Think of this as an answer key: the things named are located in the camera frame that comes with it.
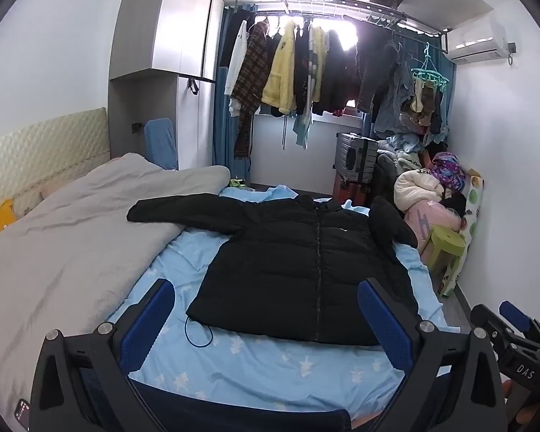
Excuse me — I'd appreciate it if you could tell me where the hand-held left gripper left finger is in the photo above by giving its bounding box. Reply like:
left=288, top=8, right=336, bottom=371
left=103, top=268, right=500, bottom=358
left=29, top=278, right=177, bottom=432

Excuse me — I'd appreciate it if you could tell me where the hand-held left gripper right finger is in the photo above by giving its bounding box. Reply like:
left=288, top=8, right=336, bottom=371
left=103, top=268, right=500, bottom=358
left=357, top=278, right=509, bottom=432

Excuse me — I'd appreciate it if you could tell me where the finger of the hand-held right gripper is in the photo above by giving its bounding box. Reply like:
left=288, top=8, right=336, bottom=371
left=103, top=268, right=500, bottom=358
left=470, top=305, right=540, bottom=356
left=499, top=301, right=540, bottom=347

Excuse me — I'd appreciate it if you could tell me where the black puffer jacket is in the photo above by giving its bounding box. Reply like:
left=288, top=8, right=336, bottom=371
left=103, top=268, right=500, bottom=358
left=127, top=193, right=421, bottom=348

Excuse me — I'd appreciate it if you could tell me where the pile of mixed clothes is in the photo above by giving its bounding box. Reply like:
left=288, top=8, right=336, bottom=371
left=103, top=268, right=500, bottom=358
left=375, top=134, right=433, bottom=181

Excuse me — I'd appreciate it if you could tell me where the green plastic stool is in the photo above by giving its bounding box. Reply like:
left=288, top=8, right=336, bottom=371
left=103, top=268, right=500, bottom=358
left=420, top=226, right=468, bottom=298

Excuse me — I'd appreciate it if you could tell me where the dotted white board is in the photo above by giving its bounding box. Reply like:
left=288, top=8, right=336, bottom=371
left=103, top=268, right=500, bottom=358
left=459, top=168, right=484, bottom=262

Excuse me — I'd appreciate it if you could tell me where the grey duvet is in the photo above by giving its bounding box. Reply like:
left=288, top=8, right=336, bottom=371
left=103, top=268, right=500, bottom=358
left=0, top=153, right=231, bottom=419

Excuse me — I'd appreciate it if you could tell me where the light blue star bed sheet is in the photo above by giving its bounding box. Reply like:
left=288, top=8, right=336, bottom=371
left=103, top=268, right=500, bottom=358
left=103, top=184, right=460, bottom=419

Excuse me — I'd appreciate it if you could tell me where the dark blue clothing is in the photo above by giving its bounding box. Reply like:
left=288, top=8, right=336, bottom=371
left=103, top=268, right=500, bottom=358
left=128, top=375, right=354, bottom=432

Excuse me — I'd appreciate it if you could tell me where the red suitcase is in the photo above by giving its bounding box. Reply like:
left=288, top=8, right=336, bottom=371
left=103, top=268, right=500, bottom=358
left=337, top=180, right=370, bottom=203

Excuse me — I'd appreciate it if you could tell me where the cream fleece garment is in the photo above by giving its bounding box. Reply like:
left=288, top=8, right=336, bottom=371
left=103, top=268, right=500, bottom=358
left=393, top=168, right=444, bottom=212

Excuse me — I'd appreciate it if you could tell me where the purple patterned garment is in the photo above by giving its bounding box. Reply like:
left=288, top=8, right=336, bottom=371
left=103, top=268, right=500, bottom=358
left=429, top=152, right=466, bottom=194

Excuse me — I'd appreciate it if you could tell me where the grey suitcase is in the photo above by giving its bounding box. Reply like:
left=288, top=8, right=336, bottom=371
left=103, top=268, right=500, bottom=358
left=335, top=132, right=379, bottom=185

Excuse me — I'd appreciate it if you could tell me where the blue chair cover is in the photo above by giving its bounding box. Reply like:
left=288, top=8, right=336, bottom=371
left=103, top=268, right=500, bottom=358
left=144, top=118, right=179, bottom=171

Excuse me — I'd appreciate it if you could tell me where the blue curtain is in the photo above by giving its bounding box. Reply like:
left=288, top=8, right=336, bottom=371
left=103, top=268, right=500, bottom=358
left=213, top=4, right=253, bottom=185

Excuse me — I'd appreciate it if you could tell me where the cream padded headboard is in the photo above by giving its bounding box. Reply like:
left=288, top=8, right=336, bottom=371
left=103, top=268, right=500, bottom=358
left=0, top=107, right=108, bottom=230

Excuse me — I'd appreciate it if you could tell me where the light blue hanging garment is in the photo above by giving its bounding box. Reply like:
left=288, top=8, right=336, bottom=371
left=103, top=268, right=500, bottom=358
left=292, top=112, right=313, bottom=149

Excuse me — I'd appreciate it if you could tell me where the denim garment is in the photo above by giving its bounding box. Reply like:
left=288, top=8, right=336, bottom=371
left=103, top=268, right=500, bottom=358
left=371, top=60, right=417, bottom=138

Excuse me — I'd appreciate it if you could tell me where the dark hanging coat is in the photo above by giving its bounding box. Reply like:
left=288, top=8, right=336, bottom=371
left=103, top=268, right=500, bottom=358
left=312, top=29, right=363, bottom=115

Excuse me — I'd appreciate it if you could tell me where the teal clip hanger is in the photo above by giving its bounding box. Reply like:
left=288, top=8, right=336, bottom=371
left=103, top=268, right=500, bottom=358
left=411, top=42, right=450, bottom=93

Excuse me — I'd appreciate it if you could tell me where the dark fuzzy coat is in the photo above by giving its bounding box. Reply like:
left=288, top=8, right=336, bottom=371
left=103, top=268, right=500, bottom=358
left=355, top=27, right=403, bottom=113

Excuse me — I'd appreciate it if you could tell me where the white green sweater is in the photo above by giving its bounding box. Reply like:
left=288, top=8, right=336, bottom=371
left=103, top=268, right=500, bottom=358
left=307, top=24, right=329, bottom=104

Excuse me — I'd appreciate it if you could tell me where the brown houndstooth coat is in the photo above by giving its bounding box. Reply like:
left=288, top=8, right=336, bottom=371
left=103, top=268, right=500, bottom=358
left=231, top=18, right=271, bottom=160

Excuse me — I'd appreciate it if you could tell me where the black hanging garment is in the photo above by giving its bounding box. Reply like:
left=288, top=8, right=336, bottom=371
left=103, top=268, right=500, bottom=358
left=292, top=22, right=313, bottom=115

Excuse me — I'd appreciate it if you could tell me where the white hanging garment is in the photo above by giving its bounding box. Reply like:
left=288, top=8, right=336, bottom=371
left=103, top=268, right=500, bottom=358
left=224, top=20, right=249, bottom=118

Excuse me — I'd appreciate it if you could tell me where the yellow fleece jacket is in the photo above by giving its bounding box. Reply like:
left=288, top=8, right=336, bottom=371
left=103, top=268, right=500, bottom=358
left=261, top=19, right=298, bottom=115

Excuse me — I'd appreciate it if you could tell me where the white air conditioner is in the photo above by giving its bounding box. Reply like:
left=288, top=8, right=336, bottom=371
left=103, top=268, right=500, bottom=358
left=442, top=18, right=509, bottom=63

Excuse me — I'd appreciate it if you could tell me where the white wardrobe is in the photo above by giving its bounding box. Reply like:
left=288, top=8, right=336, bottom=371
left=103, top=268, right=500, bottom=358
left=108, top=0, right=226, bottom=172

